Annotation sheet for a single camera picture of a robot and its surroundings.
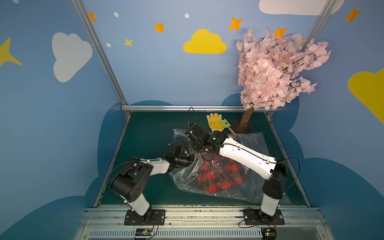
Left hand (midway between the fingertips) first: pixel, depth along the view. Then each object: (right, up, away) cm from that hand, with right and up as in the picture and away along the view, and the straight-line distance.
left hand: (205, 162), depth 82 cm
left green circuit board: (-31, -32, -10) cm, 46 cm away
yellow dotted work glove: (+10, +24, +37) cm, 45 cm away
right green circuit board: (+31, -33, -9) cm, 46 cm away
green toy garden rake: (+19, +21, +33) cm, 44 cm away
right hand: (-7, +10, -3) cm, 13 cm away
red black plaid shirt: (+7, -5, -2) cm, 9 cm away
